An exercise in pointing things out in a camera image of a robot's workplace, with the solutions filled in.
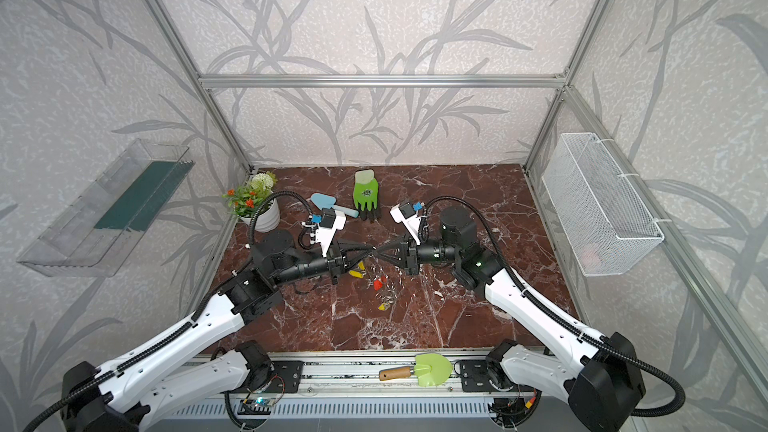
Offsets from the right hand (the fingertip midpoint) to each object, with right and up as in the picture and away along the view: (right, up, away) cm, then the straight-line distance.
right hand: (378, 246), depth 65 cm
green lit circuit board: (-30, -40, +7) cm, 51 cm away
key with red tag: (0, -8, -1) cm, 8 cm away
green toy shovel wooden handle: (+12, -33, +9) cm, 36 cm away
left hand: (-1, 0, -2) cm, 2 cm away
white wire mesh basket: (+48, +4, -4) cm, 48 cm away
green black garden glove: (-9, +11, +46) cm, 49 cm away
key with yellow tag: (-7, -9, +11) cm, 16 cm away
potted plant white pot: (-43, +9, +26) cm, 51 cm away
